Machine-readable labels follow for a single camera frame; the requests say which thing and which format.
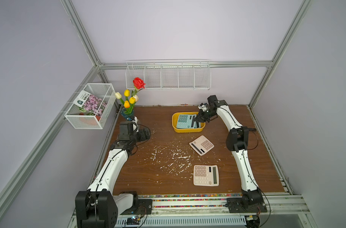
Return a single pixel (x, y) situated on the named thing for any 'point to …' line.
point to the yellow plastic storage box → (191, 130)
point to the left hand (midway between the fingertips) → (144, 131)
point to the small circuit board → (133, 221)
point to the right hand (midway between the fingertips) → (195, 118)
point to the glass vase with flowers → (129, 99)
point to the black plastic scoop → (246, 129)
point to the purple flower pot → (93, 106)
